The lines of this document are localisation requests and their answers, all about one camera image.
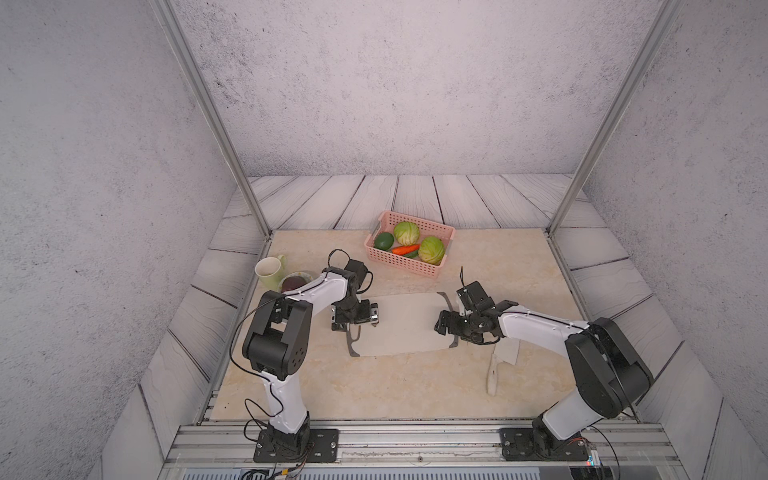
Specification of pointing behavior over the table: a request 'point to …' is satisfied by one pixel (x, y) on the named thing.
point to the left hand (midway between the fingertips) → (368, 325)
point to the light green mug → (270, 271)
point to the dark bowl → (293, 280)
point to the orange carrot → (406, 249)
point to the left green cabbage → (406, 233)
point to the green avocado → (383, 241)
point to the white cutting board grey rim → (406, 323)
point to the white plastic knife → (505, 350)
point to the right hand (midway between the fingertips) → (447, 330)
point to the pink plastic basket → (411, 262)
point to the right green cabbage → (431, 250)
